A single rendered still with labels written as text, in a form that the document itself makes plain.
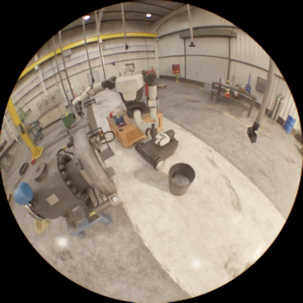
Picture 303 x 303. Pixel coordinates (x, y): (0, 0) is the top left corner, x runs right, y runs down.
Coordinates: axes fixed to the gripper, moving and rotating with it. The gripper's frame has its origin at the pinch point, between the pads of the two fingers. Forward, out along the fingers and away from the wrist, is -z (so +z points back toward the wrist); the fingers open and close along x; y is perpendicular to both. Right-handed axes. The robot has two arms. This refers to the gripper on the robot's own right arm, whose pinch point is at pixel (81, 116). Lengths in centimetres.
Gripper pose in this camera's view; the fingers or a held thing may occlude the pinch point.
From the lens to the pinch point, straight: 137.8
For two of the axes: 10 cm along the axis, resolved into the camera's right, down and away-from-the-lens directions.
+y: 8.4, -5.2, 1.4
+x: 1.2, -0.7, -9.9
